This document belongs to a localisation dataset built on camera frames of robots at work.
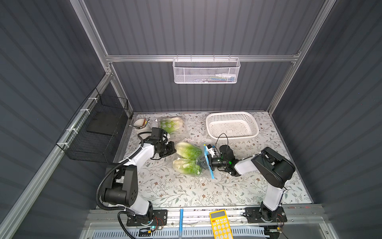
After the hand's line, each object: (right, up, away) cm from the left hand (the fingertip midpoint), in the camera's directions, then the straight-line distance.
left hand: (178, 151), depth 89 cm
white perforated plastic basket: (+32, +16, +23) cm, 43 cm away
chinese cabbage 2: (+6, -7, -7) cm, 11 cm away
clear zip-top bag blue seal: (+9, -4, -2) cm, 10 cm away
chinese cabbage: (+6, 0, 0) cm, 6 cm away
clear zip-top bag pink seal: (-1, +9, +18) cm, 20 cm away
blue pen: (+3, -32, -17) cm, 36 cm away
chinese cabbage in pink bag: (-6, +16, +13) cm, 22 cm away
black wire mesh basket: (-41, +11, -15) cm, 45 cm away
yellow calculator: (+22, -32, -19) cm, 44 cm away
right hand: (+12, -7, -5) cm, 15 cm away
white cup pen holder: (-25, +16, +13) cm, 32 cm away
